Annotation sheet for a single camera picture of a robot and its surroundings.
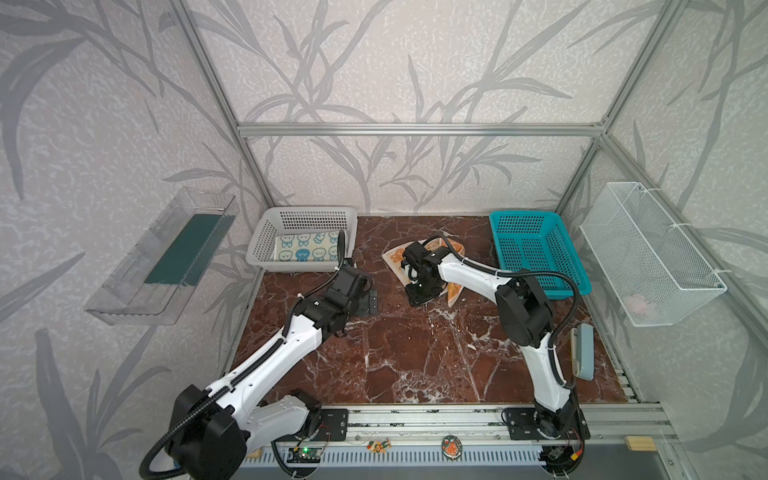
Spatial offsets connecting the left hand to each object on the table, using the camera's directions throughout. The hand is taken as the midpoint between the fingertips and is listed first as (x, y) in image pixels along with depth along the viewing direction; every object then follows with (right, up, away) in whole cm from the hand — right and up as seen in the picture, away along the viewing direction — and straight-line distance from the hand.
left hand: (363, 288), depth 82 cm
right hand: (+15, -3, +13) cm, 20 cm away
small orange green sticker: (+5, -36, -12) cm, 38 cm away
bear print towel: (-24, +11, +24) cm, 35 cm away
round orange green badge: (+23, -36, -12) cm, 44 cm away
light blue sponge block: (+61, -17, -1) cm, 63 cm away
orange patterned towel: (+8, +6, +23) cm, 25 cm away
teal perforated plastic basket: (+61, +13, +30) cm, 70 cm away
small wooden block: (+68, -35, -11) cm, 78 cm away
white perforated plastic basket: (-38, +11, +20) cm, 45 cm away
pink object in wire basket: (+69, -2, -10) cm, 69 cm away
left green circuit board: (-13, -39, -11) cm, 42 cm away
